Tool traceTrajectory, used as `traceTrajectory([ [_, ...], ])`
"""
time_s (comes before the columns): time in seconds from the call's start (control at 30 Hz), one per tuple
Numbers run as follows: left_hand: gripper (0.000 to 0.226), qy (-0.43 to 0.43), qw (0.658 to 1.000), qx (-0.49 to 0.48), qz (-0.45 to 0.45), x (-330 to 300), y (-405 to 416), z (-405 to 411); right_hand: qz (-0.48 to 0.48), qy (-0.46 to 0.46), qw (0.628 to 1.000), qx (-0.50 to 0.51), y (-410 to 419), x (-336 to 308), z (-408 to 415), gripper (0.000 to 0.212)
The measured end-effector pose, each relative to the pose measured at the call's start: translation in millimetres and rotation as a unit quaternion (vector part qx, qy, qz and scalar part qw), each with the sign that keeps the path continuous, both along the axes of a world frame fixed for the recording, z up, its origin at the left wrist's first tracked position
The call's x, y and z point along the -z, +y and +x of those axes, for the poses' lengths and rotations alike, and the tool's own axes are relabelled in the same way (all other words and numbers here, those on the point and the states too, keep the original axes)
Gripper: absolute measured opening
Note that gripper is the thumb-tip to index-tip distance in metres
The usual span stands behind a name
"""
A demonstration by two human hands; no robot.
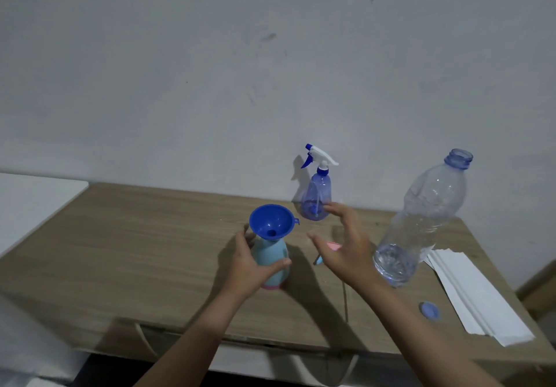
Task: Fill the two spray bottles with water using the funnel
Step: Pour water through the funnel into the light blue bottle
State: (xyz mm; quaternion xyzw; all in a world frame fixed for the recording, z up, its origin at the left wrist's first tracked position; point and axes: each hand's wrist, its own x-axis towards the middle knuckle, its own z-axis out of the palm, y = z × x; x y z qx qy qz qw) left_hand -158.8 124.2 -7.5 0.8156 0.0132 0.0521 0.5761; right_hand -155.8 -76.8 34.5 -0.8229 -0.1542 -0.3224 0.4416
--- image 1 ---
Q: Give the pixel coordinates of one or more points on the person's left hand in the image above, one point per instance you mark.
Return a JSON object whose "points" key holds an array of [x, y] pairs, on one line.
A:
{"points": [[245, 276]]}

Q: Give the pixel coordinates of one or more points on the person's right hand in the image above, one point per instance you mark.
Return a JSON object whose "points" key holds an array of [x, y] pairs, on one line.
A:
{"points": [[354, 261]]}

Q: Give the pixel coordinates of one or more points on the pink spray head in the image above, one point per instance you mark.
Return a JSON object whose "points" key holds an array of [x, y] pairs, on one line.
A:
{"points": [[333, 246]]}

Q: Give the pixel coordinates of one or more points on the light blue pink spray bottle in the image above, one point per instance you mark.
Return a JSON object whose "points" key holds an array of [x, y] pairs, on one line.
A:
{"points": [[271, 252]]}

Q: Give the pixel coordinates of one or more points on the blue plastic funnel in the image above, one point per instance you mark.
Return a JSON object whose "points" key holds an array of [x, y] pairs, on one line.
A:
{"points": [[265, 219]]}

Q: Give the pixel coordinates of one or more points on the transparent blue spray bottle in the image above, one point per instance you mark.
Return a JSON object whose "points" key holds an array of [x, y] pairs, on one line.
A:
{"points": [[317, 195]]}

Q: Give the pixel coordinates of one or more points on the blue bottle cap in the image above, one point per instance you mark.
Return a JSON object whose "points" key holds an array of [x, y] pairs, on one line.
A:
{"points": [[430, 311]]}

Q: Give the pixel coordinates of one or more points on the clear plastic water bottle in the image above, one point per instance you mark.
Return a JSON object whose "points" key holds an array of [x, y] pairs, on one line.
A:
{"points": [[430, 208]]}

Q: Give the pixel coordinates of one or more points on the white and blue spray head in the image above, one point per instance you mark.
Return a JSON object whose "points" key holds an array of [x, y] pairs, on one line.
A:
{"points": [[321, 154]]}

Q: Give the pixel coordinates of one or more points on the stack of white paper towels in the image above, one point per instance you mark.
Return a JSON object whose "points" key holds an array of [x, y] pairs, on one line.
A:
{"points": [[478, 300]]}

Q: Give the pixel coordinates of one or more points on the person's right forearm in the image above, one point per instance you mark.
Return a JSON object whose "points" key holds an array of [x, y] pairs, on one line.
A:
{"points": [[425, 343]]}

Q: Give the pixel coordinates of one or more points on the person's left forearm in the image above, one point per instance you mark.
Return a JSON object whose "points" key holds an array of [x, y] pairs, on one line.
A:
{"points": [[191, 343]]}

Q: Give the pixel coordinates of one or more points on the black panel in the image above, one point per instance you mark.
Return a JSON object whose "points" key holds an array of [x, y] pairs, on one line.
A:
{"points": [[113, 376]]}

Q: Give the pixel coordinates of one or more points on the wooden chair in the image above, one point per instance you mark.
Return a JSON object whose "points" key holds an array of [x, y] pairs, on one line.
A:
{"points": [[540, 291]]}

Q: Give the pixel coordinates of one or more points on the white cabinet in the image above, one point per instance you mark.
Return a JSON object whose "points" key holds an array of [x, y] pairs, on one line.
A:
{"points": [[30, 208]]}

